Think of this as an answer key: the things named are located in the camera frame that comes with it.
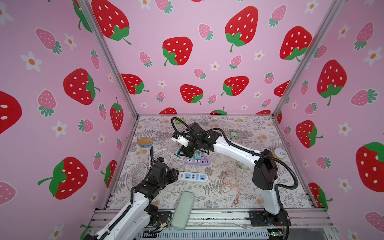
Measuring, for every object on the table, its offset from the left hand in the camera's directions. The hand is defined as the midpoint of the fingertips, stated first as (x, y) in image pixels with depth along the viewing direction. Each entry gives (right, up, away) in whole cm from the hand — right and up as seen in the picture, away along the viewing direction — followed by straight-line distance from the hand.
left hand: (176, 172), depth 83 cm
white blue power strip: (+9, -3, +2) cm, 10 cm away
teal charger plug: (+12, +8, +7) cm, 16 cm away
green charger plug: (+38, +20, +23) cm, 49 cm away
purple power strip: (+16, +4, +9) cm, 19 cm away
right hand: (+1, +13, -3) cm, 13 cm away
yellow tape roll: (+64, +9, +9) cm, 66 cm away
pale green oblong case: (+4, -17, -9) cm, 20 cm away
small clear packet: (+22, +32, +35) cm, 52 cm away
